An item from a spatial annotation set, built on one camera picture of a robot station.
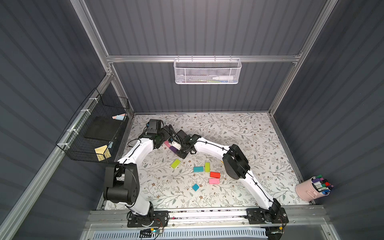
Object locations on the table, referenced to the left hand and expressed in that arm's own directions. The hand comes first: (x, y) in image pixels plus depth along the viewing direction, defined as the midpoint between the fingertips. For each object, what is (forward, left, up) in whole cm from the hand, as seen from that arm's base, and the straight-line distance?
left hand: (169, 135), depth 90 cm
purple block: (-7, -3, -5) cm, 9 cm away
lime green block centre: (-15, -23, -13) cm, 31 cm away
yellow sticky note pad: (-24, +22, +20) cm, 38 cm away
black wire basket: (-19, +36, +19) cm, 45 cm away
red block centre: (-20, -28, -13) cm, 37 cm away
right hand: (-6, -5, -13) cm, 15 cm away
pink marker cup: (-32, -73, -3) cm, 80 cm away
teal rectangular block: (-16, -18, -15) cm, 28 cm away
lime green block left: (-13, -3, -13) cm, 18 cm away
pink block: (-5, +1, -2) cm, 5 cm away
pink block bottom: (-24, -27, -13) cm, 38 cm away
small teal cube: (-27, -16, -14) cm, 34 cm away
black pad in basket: (-7, +31, +15) cm, 35 cm away
